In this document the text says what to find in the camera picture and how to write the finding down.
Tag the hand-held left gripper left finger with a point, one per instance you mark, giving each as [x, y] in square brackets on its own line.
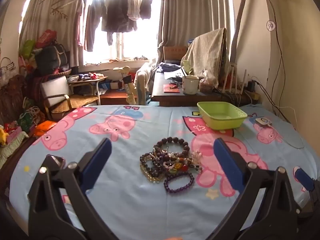
[97, 165]

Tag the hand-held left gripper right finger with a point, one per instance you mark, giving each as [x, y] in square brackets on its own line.
[227, 162]

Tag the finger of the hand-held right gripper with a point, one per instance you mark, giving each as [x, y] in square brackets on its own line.
[303, 178]

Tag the pile of mixed jewelry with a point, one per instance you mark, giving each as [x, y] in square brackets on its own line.
[172, 165]

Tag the green plastic basket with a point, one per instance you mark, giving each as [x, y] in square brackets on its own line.
[222, 122]

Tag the cartoon pig printed bedsheet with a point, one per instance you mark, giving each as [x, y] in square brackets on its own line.
[120, 205]

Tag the small white device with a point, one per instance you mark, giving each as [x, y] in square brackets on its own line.
[263, 121]

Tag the orange packet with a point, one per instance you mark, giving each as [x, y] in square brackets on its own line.
[46, 128]

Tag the low wooden cabinet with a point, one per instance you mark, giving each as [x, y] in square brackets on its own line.
[112, 97]

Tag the yellow power strip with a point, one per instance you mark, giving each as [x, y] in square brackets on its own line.
[253, 95]

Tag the white router with antennas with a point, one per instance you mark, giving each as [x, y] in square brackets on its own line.
[231, 90]

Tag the clear bag of snacks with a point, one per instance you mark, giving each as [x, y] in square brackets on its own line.
[206, 86]

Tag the black power adapter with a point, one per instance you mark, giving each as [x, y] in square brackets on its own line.
[251, 86]

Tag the wooden toy figure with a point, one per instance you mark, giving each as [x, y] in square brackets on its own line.
[130, 90]

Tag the small wooden table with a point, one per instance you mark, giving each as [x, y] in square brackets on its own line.
[85, 81]

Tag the white enamel mug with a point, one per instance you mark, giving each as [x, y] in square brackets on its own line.
[190, 86]

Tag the wooden armchair with white cushion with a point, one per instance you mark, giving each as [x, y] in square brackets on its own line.
[53, 91]

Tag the green frilled cloth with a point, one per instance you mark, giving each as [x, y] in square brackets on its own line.
[12, 147]

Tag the pile of small toys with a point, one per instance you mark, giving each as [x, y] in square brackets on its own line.
[91, 76]

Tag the red booklet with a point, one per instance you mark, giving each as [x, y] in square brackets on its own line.
[171, 88]

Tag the dark wooden desk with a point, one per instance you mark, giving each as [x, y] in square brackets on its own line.
[157, 90]

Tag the chair with white cloth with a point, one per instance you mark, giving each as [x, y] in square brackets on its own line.
[142, 80]

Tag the wicker basket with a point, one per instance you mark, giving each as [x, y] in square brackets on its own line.
[60, 73]

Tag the yellow plush toy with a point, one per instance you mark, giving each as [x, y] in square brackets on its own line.
[3, 135]

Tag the white paper sheet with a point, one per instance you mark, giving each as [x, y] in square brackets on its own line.
[175, 75]

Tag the dark carved wooden furniture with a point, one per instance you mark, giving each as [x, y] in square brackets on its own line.
[12, 97]

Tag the grey draped cloth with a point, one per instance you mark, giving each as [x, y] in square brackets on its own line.
[207, 52]

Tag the blue clothes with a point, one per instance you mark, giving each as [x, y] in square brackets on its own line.
[168, 66]

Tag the black duffel bag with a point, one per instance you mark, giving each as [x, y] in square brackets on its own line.
[50, 57]

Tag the cardboard box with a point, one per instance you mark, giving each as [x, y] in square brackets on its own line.
[175, 52]

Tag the window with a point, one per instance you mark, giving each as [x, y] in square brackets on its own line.
[132, 45]

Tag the green bag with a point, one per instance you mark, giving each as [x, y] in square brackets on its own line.
[27, 47]

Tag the red bag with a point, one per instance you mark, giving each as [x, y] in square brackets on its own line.
[47, 37]

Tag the grey hanging garment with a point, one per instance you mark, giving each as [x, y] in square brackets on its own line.
[93, 25]

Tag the pink hanging garment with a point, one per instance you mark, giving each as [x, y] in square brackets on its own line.
[79, 22]

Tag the grey pole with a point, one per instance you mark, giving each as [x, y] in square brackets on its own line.
[240, 17]

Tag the dark hanging jacket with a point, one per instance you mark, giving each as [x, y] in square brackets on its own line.
[120, 12]

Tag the beige curtain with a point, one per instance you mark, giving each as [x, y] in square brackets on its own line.
[185, 12]
[50, 12]

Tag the white hanging cloth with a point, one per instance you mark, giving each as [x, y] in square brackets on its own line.
[133, 7]

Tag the small dark hanging garment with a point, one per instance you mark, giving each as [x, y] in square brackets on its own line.
[145, 8]

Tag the white wall socket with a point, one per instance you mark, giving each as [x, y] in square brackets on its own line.
[270, 25]

